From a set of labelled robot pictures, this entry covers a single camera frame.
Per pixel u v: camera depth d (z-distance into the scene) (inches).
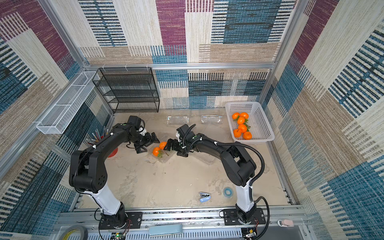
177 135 34.5
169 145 32.1
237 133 39.8
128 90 43.6
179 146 31.2
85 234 27.5
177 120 39.5
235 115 42.9
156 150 36.1
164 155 37.2
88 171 18.7
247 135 39.2
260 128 41.4
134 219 28.8
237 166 19.8
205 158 36.9
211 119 44.0
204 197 31.2
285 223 27.0
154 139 32.6
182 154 33.7
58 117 28.2
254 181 20.4
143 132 32.7
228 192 32.1
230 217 28.7
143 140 31.8
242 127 40.3
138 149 32.8
